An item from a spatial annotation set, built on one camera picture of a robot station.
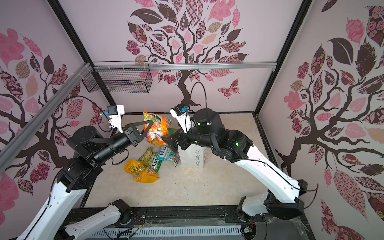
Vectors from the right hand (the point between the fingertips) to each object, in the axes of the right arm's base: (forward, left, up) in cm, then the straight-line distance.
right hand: (172, 128), depth 54 cm
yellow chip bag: (-2, +22, -35) cm, 41 cm away
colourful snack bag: (+10, +10, -38) cm, 40 cm away
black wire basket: (+51, +40, -10) cm, 66 cm away
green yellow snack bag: (+7, +20, -40) cm, 45 cm away
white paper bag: (+4, -7, -29) cm, 30 cm away
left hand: (-1, +6, +2) cm, 7 cm away
